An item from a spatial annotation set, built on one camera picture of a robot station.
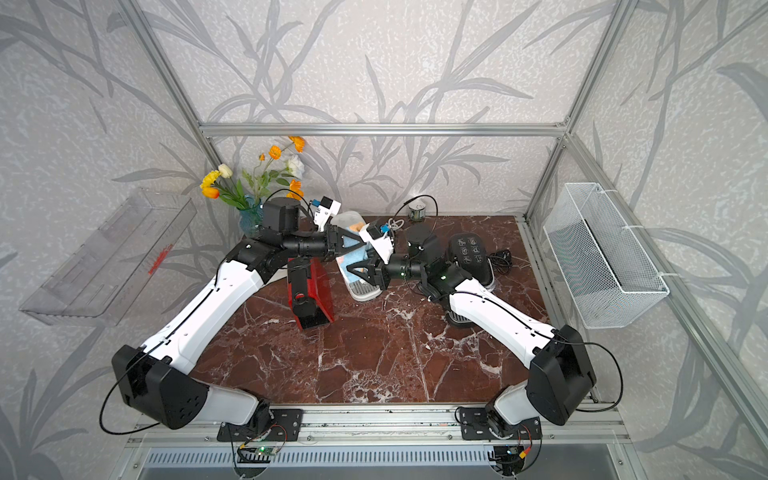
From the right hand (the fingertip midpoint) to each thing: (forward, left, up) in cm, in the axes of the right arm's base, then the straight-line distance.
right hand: (354, 262), depth 70 cm
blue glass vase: (+32, +42, -18) cm, 56 cm away
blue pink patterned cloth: (-1, 0, +4) cm, 4 cm away
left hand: (+2, -2, +4) cm, 5 cm away
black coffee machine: (+8, -30, -7) cm, 32 cm away
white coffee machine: (+8, +3, -27) cm, 29 cm away
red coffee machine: (-2, +13, -11) cm, 18 cm away
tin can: (+42, -17, -24) cm, 51 cm away
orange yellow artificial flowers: (+33, +46, -2) cm, 57 cm away
